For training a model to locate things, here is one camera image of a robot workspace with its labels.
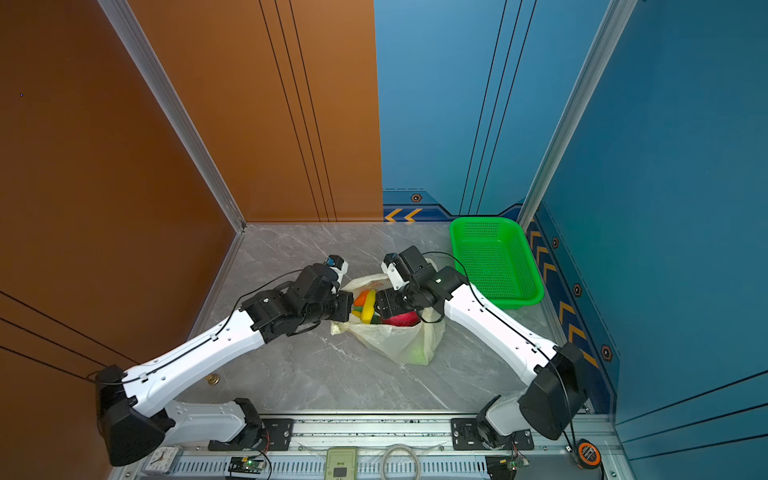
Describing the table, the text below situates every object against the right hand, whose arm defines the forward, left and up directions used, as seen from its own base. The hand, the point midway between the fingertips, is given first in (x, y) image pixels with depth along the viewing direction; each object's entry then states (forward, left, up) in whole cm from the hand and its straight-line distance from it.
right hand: (384, 304), depth 77 cm
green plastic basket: (+35, -40, -22) cm, 58 cm away
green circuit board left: (-32, +33, -19) cm, 50 cm away
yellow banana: (+3, +5, -8) cm, 10 cm away
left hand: (0, +7, +3) cm, 7 cm away
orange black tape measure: (-31, -47, -16) cm, 59 cm away
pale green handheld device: (-32, +10, -16) cm, 37 cm away
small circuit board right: (-33, -28, -20) cm, 48 cm away
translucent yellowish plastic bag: (-7, -9, -9) cm, 14 cm away
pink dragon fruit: (+2, -7, -11) cm, 13 cm away
